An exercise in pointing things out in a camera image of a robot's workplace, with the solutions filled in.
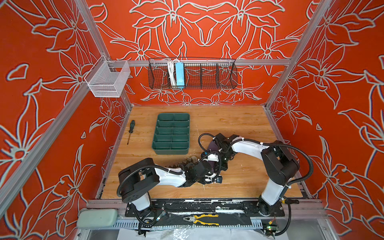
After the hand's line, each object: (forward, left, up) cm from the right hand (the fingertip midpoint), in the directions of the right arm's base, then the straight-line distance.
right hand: (213, 167), depth 87 cm
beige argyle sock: (-6, +15, +20) cm, 26 cm away
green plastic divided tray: (+21, +26, +6) cm, 33 cm away
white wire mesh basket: (+47, +67, +32) cm, 88 cm away
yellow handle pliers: (-25, +12, +1) cm, 28 cm away
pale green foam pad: (-25, +58, +4) cm, 63 cm away
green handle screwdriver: (+27, +56, +2) cm, 62 cm away
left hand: (0, +3, +2) cm, 3 cm away
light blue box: (+46, +19, +34) cm, 60 cm away
